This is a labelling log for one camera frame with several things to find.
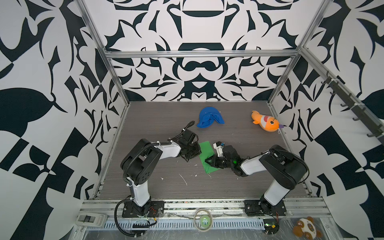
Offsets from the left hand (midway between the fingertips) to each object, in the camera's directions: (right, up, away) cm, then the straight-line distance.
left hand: (204, 150), depth 92 cm
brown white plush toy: (+44, -29, -24) cm, 58 cm away
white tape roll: (-6, -28, -22) cm, 36 cm away
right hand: (+1, -5, -3) cm, 6 cm away
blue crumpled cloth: (+3, +21, +11) cm, 24 cm away
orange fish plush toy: (+42, +16, +6) cm, 46 cm away
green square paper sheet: (+1, -2, +2) cm, 3 cm away
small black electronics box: (+30, -31, -21) cm, 48 cm away
